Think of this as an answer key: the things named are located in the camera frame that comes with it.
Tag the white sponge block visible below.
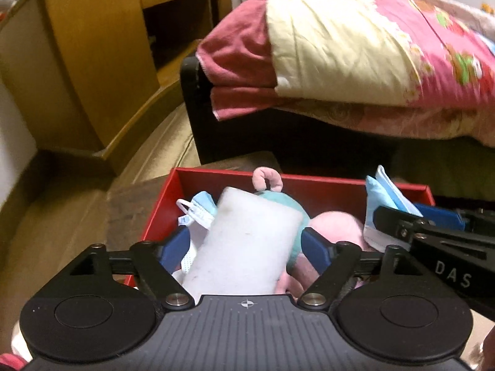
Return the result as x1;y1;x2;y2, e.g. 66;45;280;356
182;187;303;301

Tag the white blue face mask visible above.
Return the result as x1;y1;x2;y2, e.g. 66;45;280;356
176;191;217;274

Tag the pink pig plush toy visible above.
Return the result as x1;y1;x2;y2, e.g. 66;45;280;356
251;166;373;302

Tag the red open box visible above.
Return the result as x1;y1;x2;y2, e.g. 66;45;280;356
123;167;437;288

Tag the pink lid plastic jar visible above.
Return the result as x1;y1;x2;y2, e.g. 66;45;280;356
0;322;33;370

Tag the pink floral quilt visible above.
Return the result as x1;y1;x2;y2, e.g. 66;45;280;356
266;0;494;109

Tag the wooden tv cabinet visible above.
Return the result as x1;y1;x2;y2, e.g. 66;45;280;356
1;0;231;173

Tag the red bed blanket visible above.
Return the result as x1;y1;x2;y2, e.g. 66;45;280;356
196;0;494;147

